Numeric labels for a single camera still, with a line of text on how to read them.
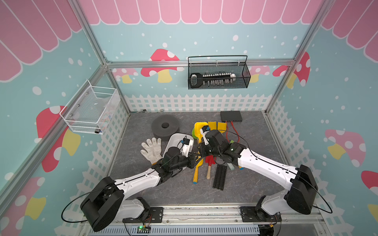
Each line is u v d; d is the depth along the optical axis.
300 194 0.40
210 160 0.93
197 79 0.89
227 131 1.08
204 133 0.64
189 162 0.70
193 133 0.78
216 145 0.59
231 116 1.20
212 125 1.12
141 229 0.73
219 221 0.73
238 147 0.56
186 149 0.73
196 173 0.87
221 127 1.09
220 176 0.85
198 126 0.76
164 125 1.06
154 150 0.98
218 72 0.92
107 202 0.42
